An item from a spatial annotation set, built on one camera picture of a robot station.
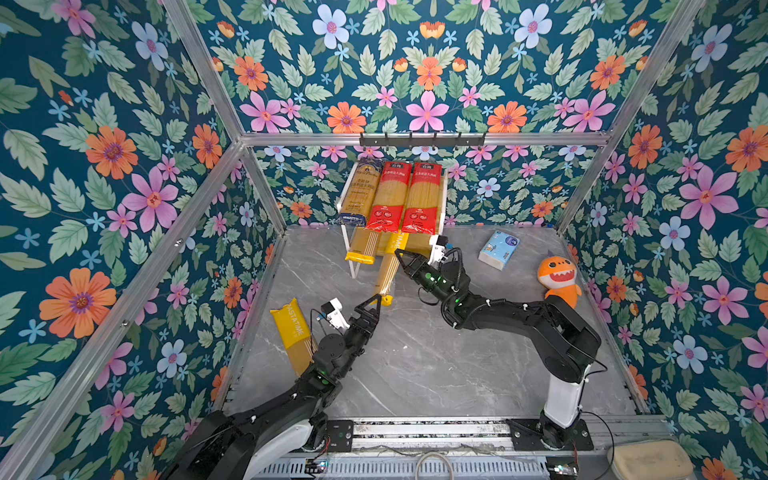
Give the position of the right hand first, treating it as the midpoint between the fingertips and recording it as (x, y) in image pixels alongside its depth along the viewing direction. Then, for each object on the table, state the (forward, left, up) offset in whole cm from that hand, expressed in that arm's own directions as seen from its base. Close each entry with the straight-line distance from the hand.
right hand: (396, 249), depth 79 cm
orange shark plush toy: (+5, -52, -19) cm, 55 cm away
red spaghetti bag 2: (+7, -7, +9) cm, 13 cm away
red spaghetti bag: (+10, +1, +9) cm, 14 cm away
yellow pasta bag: (+9, +11, -8) cm, 16 cm away
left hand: (-13, +3, -5) cm, 14 cm away
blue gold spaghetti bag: (+14, +9, +8) cm, 19 cm away
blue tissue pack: (+18, -37, -22) cm, 46 cm away
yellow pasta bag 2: (-3, +2, -4) cm, 5 cm away
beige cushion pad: (-45, -59, -23) cm, 77 cm away
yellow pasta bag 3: (-13, +32, -24) cm, 42 cm away
